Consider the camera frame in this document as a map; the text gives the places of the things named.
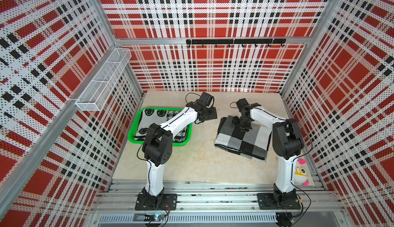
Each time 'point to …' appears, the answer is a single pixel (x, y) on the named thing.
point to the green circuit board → (152, 217)
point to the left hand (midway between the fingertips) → (215, 114)
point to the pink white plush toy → (300, 175)
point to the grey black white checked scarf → (253, 144)
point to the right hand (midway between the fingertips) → (237, 126)
